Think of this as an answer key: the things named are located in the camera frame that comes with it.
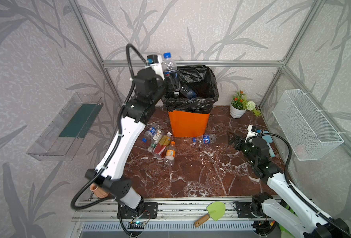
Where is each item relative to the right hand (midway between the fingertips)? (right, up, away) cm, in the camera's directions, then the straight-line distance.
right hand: (234, 130), depth 80 cm
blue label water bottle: (-26, +25, +19) cm, 40 cm away
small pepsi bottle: (-13, -7, +16) cm, 22 cm away
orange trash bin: (-25, +3, +12) cm, 28 cm away
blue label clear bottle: (-52, -4, +20) cm, 56 cm away
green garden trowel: (-11, -40, -6) cm, 42 cm away
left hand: (-31, +27, -19) cm, 45 cm away
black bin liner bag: (-16, +31, +12) cm, 37 cm away
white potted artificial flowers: (+13, +16, +28) cm, 35 cm away
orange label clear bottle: (-36, -15, +9) cm, 40 cm away
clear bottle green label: (-33, +23, +20) cm, 45 cm away
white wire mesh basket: (+25, -1, -19) cm, 31 cm away
